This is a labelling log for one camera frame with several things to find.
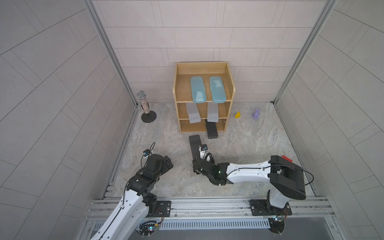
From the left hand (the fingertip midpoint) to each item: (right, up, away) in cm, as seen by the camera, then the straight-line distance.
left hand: (167, 161), depth 82 cm
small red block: (+67, +1, +4) cm, 67 cm away
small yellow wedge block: (+46, +26, +26) cm, 59 cm away
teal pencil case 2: (+17, +38, -3) cm, 42 cm away
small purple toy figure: (+58, +26, +23) cm, 68 cm away
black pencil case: (+26, +16, +16) cm, 34 cm away
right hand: (+16, -1, +1) cm, 16 cm away
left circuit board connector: (-5, -25, -17) cm, 30 cm away
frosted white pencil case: (+14, +27, +7) cm, 31 cm away
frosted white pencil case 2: (+26, +27, +6) cm, 38 cm away
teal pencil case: (+28, +40, -1) cm, 49 cm away
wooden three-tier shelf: (+8, +38, -1) cm, 39 cm away
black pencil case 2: (+15, +10, +4) cm, 19 cm away
